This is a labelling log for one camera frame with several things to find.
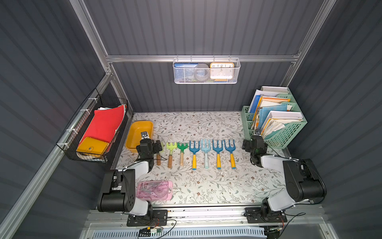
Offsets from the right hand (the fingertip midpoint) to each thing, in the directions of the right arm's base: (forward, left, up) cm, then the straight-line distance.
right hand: (258, 142), depth 94 cm
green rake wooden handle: (-1, +50, -6) cm, 50 cm away
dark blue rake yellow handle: (-1, +17, -7) cm, 18 cm away
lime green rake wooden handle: (-1, +57, -5) cm, 58 cm away
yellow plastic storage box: (+8, +85, -5) cm, 85 cm away
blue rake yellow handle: (-2, +41, -7) cm, 42 cm away
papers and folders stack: (+10, -4, +19) cm, 21 cm away
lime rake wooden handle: (-10, +64, -5) cm, 65 cm away
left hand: (-2, +70, +3) cm, 70 cm away
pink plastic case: (-29, +63, -5) cm, 69 cm away
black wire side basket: (-20, +92, +29) cm, 99 cm away
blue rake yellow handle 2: (-1, +25, -7) cm, 26 cm away
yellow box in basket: (-19, +86, +25) cm, 91 cm away
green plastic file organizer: (0, -13, +4) cm, 13 cm away
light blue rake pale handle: (-2, +34, -7) cm, 34 cm away
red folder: (-7, +85, +25) cm, 89 cm away
